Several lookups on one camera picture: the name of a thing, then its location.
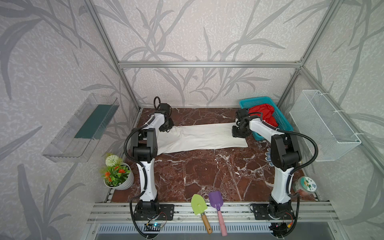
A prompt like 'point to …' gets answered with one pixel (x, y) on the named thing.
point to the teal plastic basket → (279, 117)
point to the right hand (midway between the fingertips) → (235, 130)
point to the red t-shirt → (268, 113)
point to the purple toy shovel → (216, 199)
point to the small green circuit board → (152, 227)
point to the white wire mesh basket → (316, 117)
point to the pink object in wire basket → (321, 153)
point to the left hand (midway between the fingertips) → (171, 122)
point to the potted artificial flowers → (117, 175)
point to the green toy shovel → (198, 206)
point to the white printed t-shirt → (199, 138)
